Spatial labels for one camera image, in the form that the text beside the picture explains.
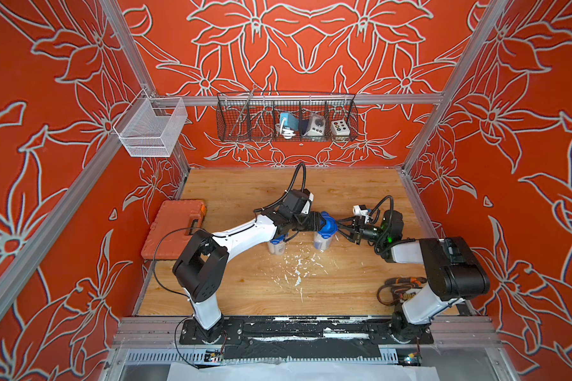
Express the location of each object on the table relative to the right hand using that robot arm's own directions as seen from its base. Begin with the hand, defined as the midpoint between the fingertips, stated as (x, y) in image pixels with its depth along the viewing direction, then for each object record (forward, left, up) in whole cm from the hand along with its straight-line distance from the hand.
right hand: (334, 228), depth 82 cm
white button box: (+38, -5, +16) cm, 41 cm away
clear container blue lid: (-3, +4, -2) cm, 5 cm away
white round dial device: (+35, +6, +18) cm, 40 cm away
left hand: (+3, +4, -1) cm, 5 cm away
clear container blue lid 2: (-4, +20, -5) cm, 21 cm away
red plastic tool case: (+8, +63, -8) cm, 64 cm away
